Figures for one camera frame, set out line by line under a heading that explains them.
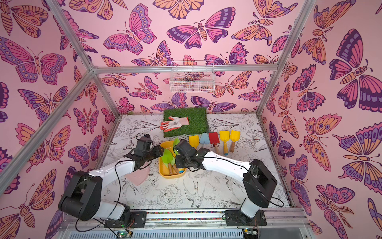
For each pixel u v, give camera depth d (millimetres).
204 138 1032
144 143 702
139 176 877
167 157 948
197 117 1163
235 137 1062
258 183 433
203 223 730
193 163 601
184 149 626
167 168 898
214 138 1044
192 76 953
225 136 1068
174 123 1095
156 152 815
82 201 431
